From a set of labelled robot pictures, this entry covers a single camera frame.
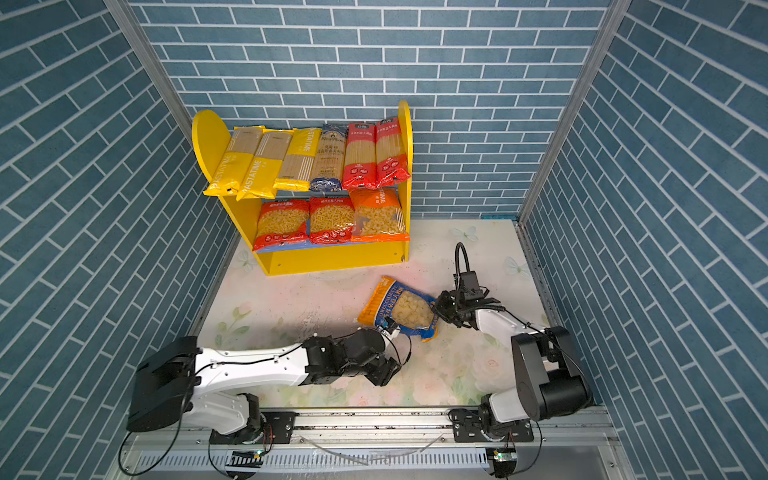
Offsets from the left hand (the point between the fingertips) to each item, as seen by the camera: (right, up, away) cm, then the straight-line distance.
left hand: (395, 366), depth 77 cm
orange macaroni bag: (-6, +41, +21) cm, 47 cm away
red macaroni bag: (-37, +39, +18) cm, 57 cm away
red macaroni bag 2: (-21, +40, +19) cm, 49 cm away
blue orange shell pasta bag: (+5, +12, +14) cm, 18 cm away
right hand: (+11, +13, +15) cm, 22 cm away
